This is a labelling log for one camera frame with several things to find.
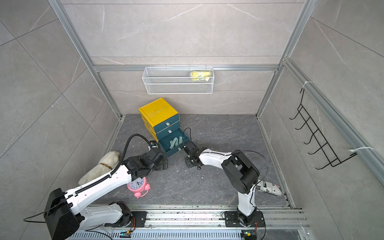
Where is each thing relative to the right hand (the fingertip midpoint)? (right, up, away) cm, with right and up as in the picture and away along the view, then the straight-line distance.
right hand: (191, 160), depth 94 cm
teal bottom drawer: (-18, +11, +4) cm, 22 cm away
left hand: (-17, +4, -14) cm, 22 cm away
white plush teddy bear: (-48, +1, -11) cm, 49 cm away
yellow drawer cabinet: (-19, +27, -5) cm, 34 cm away
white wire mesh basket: (-11, +54, +6) cm, 56 cm away
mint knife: (-15, +12, +7) cm, 20 cm away
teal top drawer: (-15, +24, -4) cm, 29 cm away
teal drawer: (-15, +20, +1) cm, 25 cm away
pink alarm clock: (-29, -12, -13) cm, 33 cm away
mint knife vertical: (-8, +13, +9) cm, 18 cm away
